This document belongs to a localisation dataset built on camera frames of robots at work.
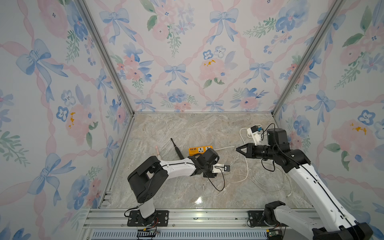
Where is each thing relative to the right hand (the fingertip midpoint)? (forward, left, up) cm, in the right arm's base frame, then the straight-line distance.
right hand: (238, 148), depth 72 cm
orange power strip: (+10, +23, -20) cm, 32 cm away
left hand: (0, +9, -19) cm, 21 cm away
